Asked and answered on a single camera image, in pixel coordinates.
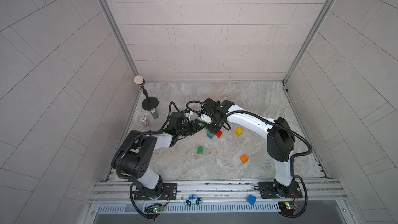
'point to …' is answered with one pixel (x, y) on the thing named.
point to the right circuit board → (289, 205)
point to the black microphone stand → (148, 103)
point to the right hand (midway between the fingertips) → (212, 129)
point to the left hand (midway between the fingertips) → (205, 126)
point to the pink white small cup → (144, 120)
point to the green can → (154, 113)
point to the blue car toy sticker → (193, 200)
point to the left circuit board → (154, 209)
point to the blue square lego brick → (210, 136)
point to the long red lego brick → (219, 134)
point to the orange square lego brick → (244, 159)
